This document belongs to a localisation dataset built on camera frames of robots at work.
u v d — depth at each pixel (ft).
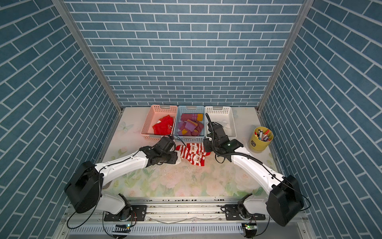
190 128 3.25
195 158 3.00
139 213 2.41
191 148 3.17
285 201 1.32
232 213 2.41
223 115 3.71
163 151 2.19
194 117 3.56
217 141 2.00
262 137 2.98
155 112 3.83
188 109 3.78
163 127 3.36
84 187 1.39
